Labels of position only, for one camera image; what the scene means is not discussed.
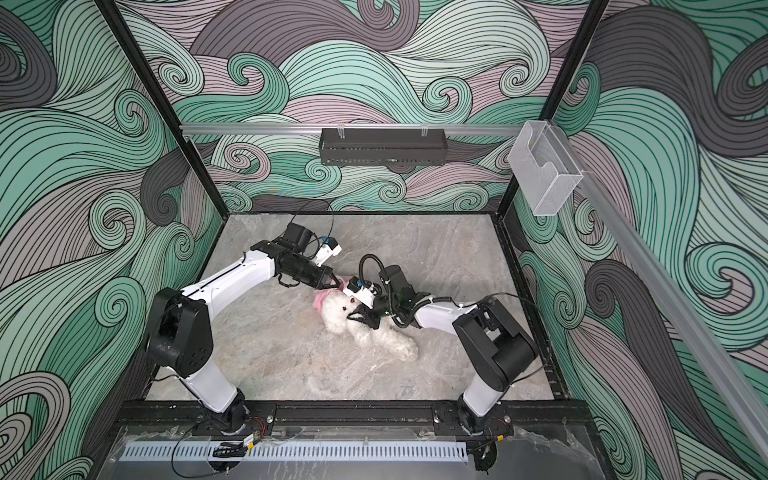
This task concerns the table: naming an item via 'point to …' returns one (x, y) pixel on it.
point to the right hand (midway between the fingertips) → (349, 312)
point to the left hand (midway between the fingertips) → (338, 282)
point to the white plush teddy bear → (386, 336)
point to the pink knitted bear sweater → (317, 294)
